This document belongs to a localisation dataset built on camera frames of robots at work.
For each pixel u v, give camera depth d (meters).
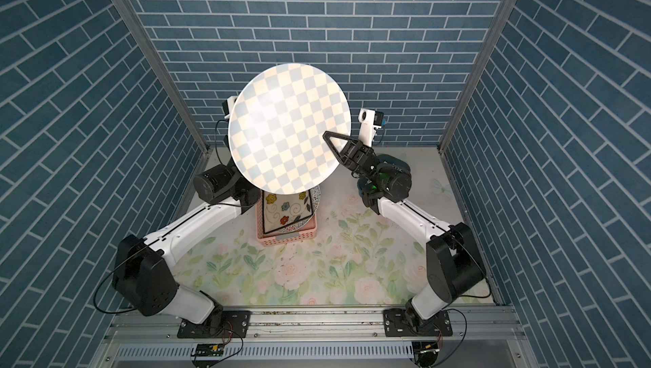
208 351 0.72
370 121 0.54
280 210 0.95
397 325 0.73
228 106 0.50
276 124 0.45
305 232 0.87
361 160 0.53
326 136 0.52
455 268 0.44
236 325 0.74
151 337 0.77
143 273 0.41
